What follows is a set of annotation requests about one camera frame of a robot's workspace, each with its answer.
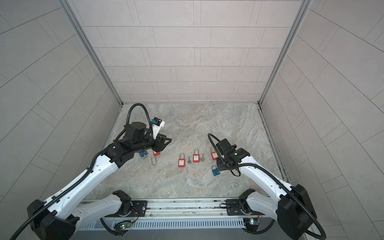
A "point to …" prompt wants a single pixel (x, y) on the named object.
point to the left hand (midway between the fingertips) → (172, 138)
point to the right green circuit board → (251, 223)
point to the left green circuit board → (122, 225)
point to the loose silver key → (189, 162)
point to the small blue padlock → (215, 170)
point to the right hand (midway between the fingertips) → (220, 165)
